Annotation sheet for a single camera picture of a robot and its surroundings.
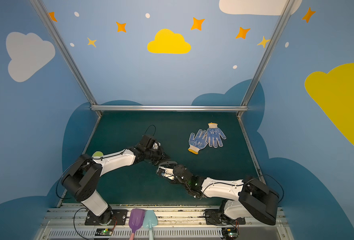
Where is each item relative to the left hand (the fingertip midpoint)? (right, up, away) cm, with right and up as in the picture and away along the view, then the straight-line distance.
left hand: (173, 158), depth 85 cm
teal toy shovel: (-11, -28, -13) cm, 33 cm away
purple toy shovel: (-18, -29, -12) cm, 36 cm away
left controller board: (-33, -33, -14) cm, 49 cm away
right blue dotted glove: (+29, +12, +23) cm, 39 cm away
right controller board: (+28, -34, -14) cm, 46 cm away
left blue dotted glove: (+17, +7, +19) cm, 27 cm away
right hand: (-1, -3, -2) cm, 3 cm away
